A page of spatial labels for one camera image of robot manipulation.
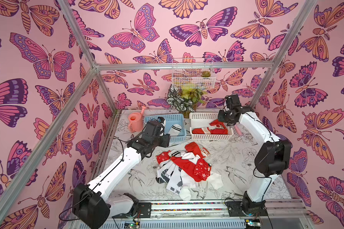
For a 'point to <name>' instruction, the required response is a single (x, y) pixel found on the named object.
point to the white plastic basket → (206, 126)
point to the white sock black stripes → (175, 130)
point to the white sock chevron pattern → (170, 172)
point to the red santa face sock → (217, 126)
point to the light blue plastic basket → (171, 119)
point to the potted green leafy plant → (185, 100)
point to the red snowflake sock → (163, 156)
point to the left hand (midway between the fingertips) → (167, 135)
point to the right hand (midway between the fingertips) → (222, 116)
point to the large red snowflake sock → (202, 169)
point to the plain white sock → (215, 181)
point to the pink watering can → (135, 120)
